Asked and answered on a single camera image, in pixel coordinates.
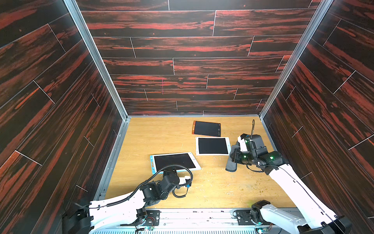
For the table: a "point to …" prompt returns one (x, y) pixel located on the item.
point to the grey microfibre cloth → (232, 166)
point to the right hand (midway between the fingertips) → (233, 154)
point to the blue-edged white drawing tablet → (185, 159)
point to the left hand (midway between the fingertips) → (173, 167)
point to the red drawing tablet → (206, 128)
